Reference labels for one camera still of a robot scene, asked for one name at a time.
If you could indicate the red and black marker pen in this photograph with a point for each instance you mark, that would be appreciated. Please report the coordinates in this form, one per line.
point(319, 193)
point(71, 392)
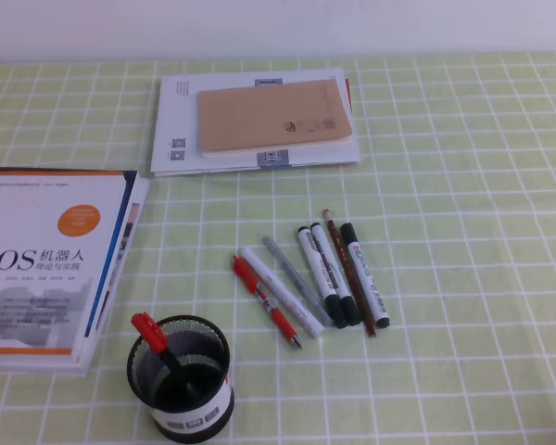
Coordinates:
point(156, 339)

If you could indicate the grey translucent pen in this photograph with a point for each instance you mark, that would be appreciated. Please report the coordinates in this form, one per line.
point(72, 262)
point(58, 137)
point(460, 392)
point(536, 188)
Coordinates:
point(292, 273)

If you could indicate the red gel pen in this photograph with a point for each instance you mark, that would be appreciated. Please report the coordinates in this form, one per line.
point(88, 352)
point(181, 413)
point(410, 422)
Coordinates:
point(251, 283)

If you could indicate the white marker pen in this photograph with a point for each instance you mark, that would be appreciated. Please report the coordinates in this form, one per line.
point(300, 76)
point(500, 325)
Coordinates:
point(271, 280)

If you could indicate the black mesh pen holder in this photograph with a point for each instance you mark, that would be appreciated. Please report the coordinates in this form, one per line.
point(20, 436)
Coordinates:
point(203, 352)

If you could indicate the white marker black cap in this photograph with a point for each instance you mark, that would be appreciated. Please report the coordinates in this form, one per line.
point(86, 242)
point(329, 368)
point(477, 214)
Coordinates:
point(368, 286)

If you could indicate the white marker black caps left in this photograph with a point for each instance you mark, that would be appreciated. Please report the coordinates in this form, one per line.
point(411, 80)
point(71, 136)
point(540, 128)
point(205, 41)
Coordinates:
point(322, 277)

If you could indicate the white marker black caps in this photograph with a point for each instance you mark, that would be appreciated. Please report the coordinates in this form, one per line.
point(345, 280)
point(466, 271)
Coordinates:
point(322, 277)
point(347, 303)

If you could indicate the white marker black caps right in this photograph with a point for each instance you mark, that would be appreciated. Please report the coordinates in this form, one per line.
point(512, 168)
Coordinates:
point(347, 303)

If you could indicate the brown kraft notebook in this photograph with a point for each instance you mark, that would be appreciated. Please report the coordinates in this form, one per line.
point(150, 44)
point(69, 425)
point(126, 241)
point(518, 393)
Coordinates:
point(246, 119)

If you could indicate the dark red pencil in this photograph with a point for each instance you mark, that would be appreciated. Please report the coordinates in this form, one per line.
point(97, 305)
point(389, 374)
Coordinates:
point(350, 275)

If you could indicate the white booklet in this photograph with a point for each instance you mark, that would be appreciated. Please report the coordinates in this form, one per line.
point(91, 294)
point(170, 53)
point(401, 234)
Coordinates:
point(267, 120)

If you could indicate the ROS robotics textbook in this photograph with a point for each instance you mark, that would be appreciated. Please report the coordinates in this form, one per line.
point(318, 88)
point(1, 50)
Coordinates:
point(41, 264)

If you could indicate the white book under textbook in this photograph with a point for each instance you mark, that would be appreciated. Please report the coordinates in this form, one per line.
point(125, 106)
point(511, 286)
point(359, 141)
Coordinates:
point(116, 273)

